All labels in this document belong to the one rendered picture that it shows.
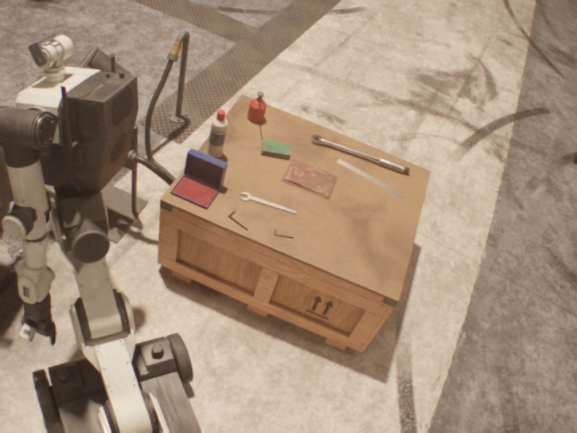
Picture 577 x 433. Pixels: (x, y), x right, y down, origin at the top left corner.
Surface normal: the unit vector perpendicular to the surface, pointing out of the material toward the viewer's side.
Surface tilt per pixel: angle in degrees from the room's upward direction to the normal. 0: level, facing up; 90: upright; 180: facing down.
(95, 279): 38
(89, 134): 78
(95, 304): 24
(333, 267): 0
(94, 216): 29
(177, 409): 0
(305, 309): 90
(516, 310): 0
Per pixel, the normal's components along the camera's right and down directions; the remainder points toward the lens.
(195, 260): -0.35, 0.64
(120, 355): 0.32, -0.36
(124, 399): 0.24, -0.58
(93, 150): -0.22, 0.52
